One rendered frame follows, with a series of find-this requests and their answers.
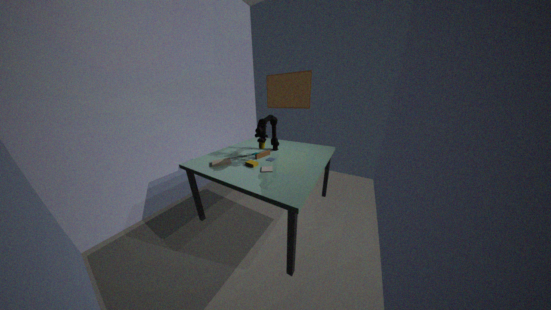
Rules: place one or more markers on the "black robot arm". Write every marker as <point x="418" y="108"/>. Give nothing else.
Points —
<point x="261" y="127"/>

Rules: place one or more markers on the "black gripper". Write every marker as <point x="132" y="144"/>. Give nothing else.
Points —
<point x="262" y="138"/>

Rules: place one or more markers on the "tan rectangular block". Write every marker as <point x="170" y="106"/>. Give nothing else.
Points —
<point x="221" y="162"/>

